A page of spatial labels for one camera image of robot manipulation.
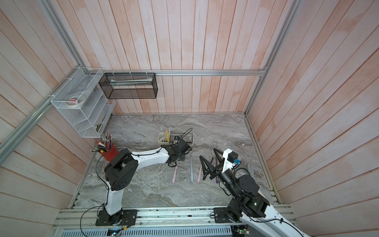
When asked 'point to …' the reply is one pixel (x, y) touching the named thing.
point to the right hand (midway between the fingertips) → (207, 152)
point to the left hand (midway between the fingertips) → (179, 156)
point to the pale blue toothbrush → (191, 170)
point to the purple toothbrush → (216, 177)
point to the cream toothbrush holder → (167, 138)
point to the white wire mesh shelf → (89, 119)
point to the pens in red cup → (105, 145)
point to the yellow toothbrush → (168, 137)
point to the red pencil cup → (110, 154)
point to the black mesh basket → (129, 85)
